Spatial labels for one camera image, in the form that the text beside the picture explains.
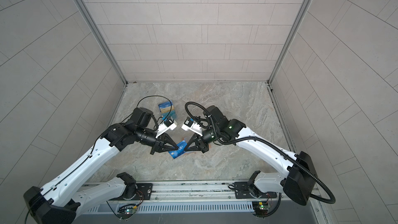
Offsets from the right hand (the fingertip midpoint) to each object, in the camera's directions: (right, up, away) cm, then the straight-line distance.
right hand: (188, 151), depth 62 cm
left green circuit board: (-26, -26, +3) cm, 37 cm away
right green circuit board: (+31, -27, +5) cm, 42 cm away
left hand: (-4, +1, -1) cm, 4 cm away
